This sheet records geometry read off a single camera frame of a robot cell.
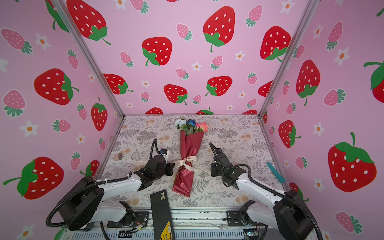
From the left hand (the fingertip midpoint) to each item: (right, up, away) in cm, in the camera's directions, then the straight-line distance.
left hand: (175, 164), depth 88 cm
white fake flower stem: (+1, +26, +20) cm, 33 cm away
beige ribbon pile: (+4, +1, -2) cm, 5 cm away
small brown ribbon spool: (-39, +3, +7) cm, 39 cm away
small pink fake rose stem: (+14, +24, +22) cm, 35 cm away
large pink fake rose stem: (+18, +23, +21) cm, 36 cm away
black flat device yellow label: (-5, -23, -14) cm, 27 cm away
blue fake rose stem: (+9, +26, +21) cm, 34 cm away
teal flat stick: (+62, -6, +2) cm, 62 cm away
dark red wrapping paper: (+7, +11, +10) cm, 16 cm away
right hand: (+22, -1, -1) cm, 22 cm away
